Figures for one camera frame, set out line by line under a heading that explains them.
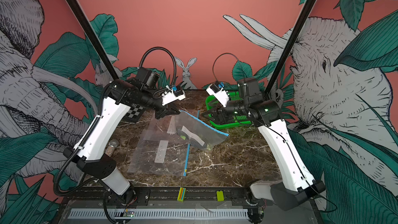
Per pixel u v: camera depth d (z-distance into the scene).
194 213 0.70
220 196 0.75
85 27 0.83
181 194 0.73
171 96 0.55
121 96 0.43
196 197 0.75
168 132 0.98
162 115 0.56
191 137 0.77
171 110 0.57
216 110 0.52
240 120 0.95
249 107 0.46
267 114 0.42
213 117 0.54
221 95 0.52
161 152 0.89
